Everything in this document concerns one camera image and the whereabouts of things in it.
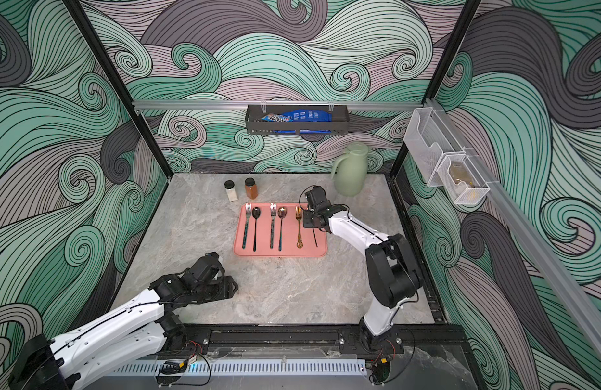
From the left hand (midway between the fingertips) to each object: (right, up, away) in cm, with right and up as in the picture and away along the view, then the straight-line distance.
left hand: (234, 286), depth 80 cm
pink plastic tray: (+13, +16, +20) cm, 28 cm away
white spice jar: (-8, +35, +24) cm, 43 cm away
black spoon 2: (+3, +23, +24) cm, 33 cm away
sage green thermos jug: (+44, +41, +22) cm, 64 cm away
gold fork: (+22, +21, +24) cm, 39 cm away
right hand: (+29, +22, +13) cm, 38 cm away
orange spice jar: (+1, +33, +26) cm, 42 cm away
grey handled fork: (+11, +22, +26) cm, 36 cm away
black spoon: (+28, +14, +9) cm, 33 cm away
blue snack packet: (+22, +61, +13) cm, 67 cm away
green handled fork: (0, +23, +25) cm, 34 cm away
